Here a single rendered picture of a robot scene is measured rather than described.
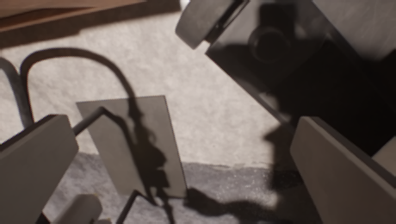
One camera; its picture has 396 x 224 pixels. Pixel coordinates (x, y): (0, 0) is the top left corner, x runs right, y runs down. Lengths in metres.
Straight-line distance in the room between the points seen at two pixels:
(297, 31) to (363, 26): 0.11
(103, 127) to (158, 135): 0.19
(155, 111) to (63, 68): 0.30
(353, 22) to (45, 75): 0.76
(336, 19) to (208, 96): 0.33
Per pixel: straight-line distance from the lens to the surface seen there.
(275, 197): 0.78
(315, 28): 0.31
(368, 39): 0.38
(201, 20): 0.30
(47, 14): 0.53
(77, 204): 0.52
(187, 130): 0.61
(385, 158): 0.21
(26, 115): 0.88
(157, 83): 0.56
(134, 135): 0.67
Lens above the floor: 0.49
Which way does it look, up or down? 60 degrees down
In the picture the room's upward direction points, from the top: 161 degrees counter-clockwise
